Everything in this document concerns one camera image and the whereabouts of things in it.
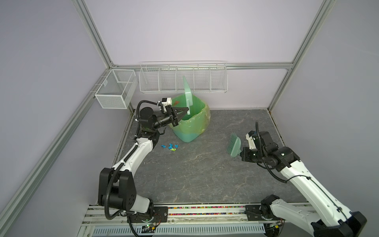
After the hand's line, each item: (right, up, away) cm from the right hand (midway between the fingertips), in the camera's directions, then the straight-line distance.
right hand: (241, 154), depth 75 cm
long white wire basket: (-18, +51, +32) cm, 63 cm away
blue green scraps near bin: (-41, 0, +23) cm, 47 cm away
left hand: (-26, +22, -8) cm, 35 cm away
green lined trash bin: (-26, +14, +9) cm, 31 cm away
